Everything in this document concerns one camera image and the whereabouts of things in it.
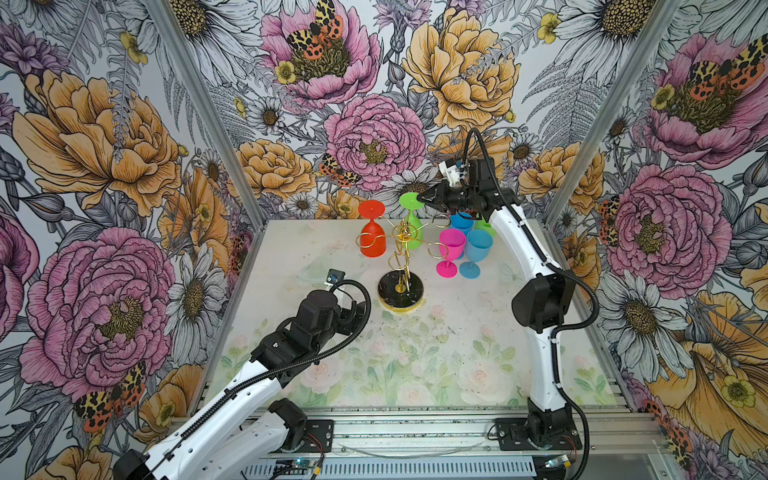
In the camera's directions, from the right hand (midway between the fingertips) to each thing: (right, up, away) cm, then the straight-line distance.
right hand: (420, 204), depth 86 cm
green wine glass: (-3, +1, 0) cm, 3 cm away
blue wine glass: (+16, -4, +15) cm, 22 cm away
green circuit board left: (-29, -63, -14) cm, 71 cm away
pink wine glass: (+11, -12, +13) cm, 21 cm away
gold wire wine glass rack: (-5, -26, +14) cm, 30 cm away
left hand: (-20, -28, -9) cm, 35 cm away
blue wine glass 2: (+18, -11, +7) cm, 23 cm away
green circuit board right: (+31, -63, -14) cm, 71 cm away
